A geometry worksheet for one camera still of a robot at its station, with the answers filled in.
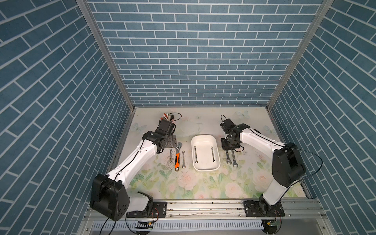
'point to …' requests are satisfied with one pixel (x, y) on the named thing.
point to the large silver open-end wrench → (234, 162)
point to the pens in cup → (168, 116)
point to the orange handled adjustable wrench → (177, 163)
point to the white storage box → (205, 155)
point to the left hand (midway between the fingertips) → (169, 141)
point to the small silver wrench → (183, 155)
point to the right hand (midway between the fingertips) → (225, 148)
